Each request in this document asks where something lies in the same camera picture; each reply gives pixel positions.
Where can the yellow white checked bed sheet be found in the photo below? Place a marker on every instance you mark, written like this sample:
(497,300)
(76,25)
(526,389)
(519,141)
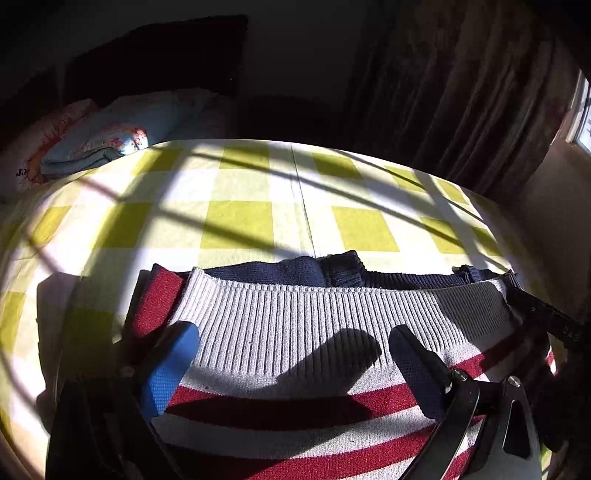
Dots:
(72,249)

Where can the floral pink curtain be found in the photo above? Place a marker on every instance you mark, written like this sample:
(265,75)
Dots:
(471,91)

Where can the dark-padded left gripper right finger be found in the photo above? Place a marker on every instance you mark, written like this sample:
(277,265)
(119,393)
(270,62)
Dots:
(427,376)

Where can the red white striped knit sweater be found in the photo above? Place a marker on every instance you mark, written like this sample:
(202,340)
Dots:
(292,376)

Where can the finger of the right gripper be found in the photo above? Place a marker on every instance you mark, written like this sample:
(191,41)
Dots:
(537,313)

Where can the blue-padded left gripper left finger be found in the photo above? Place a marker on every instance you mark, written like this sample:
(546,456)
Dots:
(165,366)

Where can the light blue folded quilt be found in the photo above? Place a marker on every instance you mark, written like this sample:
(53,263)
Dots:
(127,125)

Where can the barred window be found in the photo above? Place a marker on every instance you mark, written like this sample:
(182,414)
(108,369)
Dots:
(579,129)

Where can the dark wooden headboard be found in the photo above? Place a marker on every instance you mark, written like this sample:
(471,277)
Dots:
(201,53)

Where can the orange floral pillow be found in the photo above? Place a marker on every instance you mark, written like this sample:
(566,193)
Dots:
(20,161)

